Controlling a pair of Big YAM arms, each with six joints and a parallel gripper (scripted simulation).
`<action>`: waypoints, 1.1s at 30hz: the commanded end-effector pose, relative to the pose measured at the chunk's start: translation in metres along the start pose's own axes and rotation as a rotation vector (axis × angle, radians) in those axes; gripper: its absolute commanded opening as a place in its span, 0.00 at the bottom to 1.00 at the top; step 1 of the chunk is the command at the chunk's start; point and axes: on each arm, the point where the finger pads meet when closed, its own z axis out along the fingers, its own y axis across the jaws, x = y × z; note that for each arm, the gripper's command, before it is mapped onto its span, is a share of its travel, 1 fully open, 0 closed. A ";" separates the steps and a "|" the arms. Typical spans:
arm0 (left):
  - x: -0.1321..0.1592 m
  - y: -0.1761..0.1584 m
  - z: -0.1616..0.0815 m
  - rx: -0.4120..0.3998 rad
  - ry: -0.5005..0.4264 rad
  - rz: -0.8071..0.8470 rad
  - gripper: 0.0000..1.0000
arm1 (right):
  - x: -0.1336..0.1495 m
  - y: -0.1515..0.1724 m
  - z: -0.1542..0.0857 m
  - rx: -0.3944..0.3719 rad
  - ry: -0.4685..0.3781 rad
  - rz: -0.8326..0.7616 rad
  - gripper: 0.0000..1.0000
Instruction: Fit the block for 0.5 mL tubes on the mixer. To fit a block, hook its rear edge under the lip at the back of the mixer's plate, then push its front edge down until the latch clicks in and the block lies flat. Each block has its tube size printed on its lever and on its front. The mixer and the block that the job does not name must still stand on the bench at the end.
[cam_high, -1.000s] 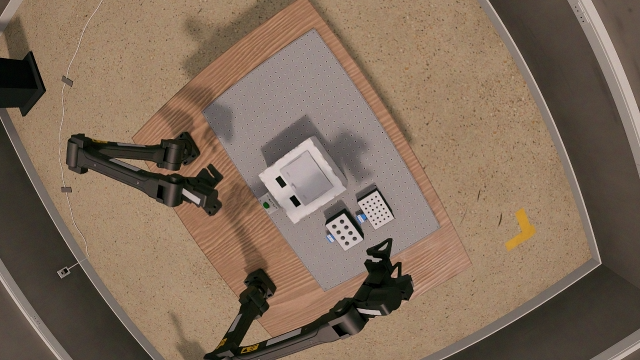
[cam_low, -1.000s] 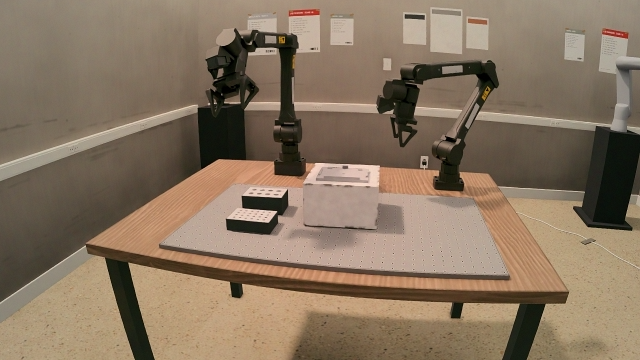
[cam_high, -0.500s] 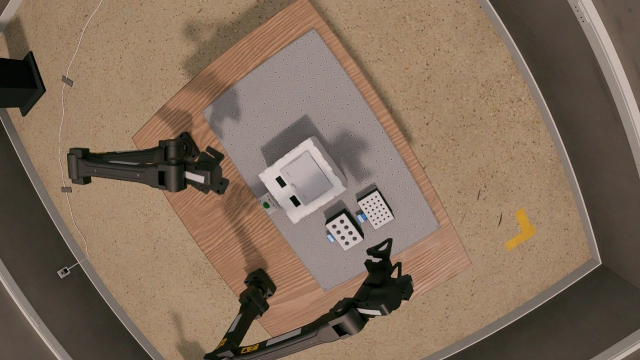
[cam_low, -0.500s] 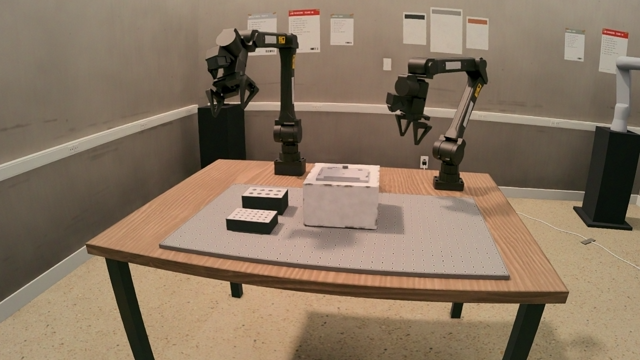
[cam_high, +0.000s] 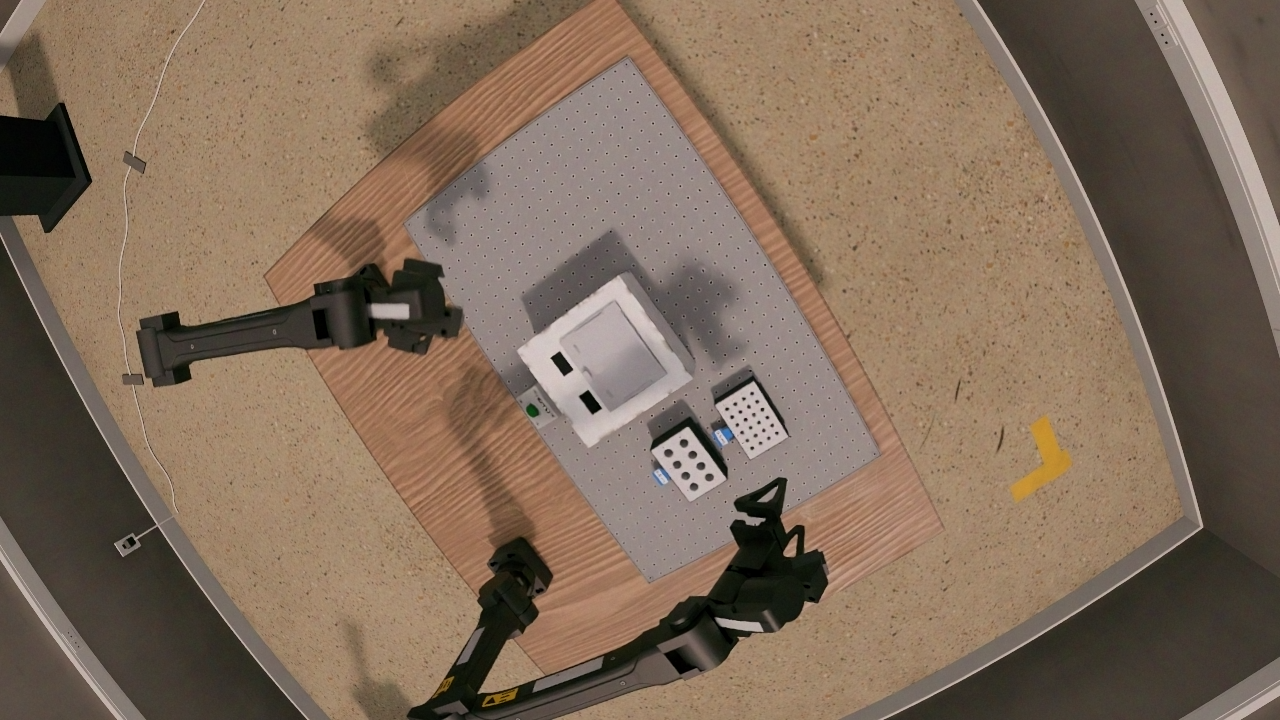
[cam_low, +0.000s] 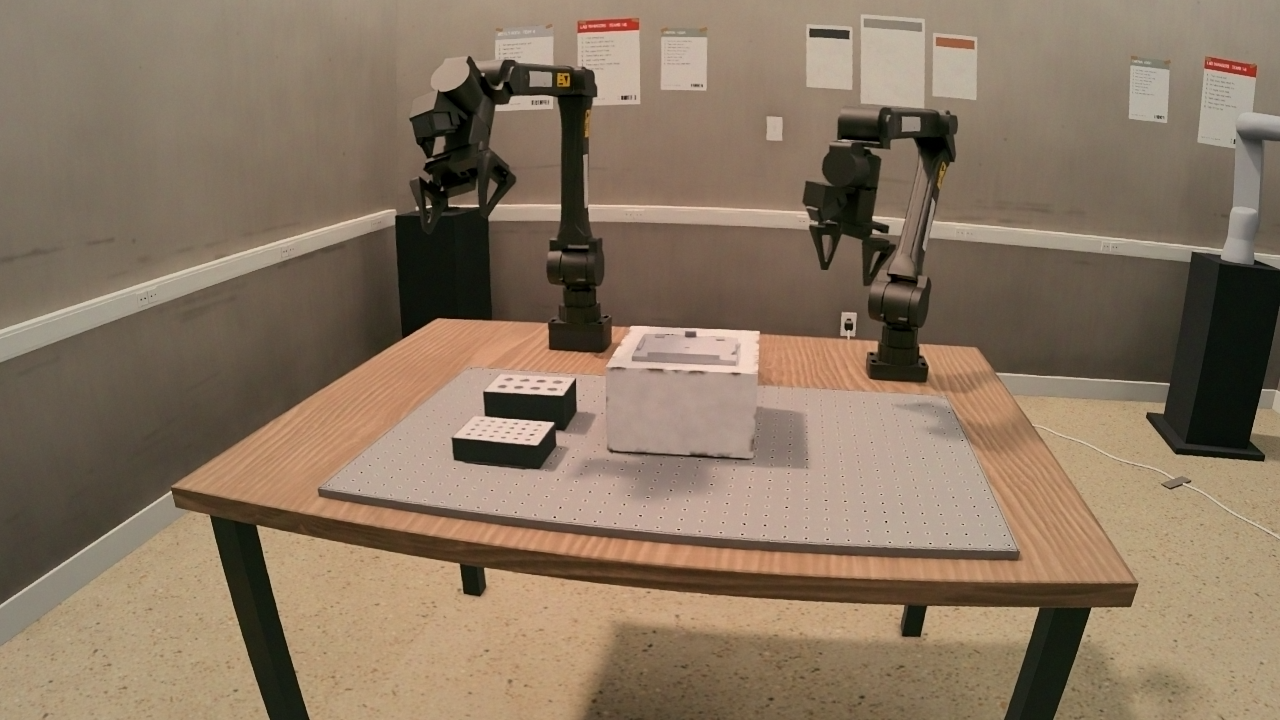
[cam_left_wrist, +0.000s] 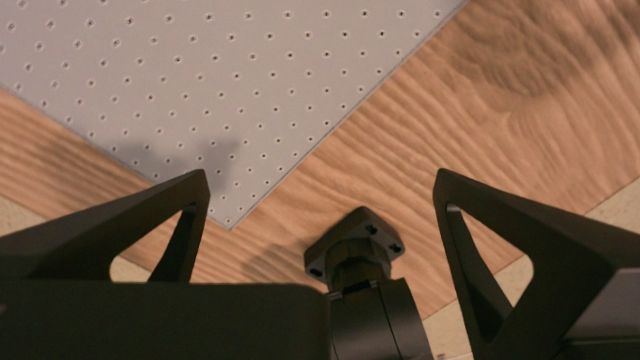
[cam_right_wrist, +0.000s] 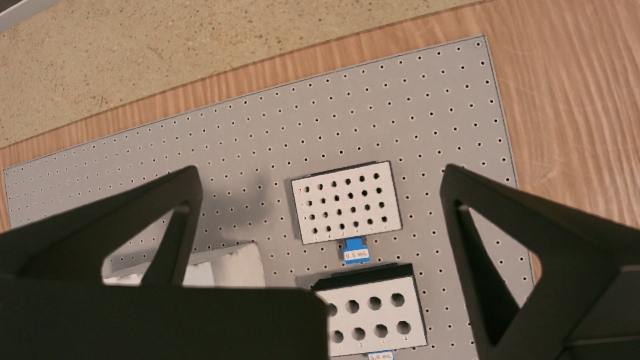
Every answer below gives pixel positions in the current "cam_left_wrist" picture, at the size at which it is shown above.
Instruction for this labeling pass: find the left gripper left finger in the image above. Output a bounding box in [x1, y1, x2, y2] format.
[0, 169, 210, 282]

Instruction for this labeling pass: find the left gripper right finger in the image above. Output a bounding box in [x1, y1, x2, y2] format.
[432, 168, 640, 360]

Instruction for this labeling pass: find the grey flat mat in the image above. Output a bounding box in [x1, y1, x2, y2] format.
[0, 0, 471, 231]

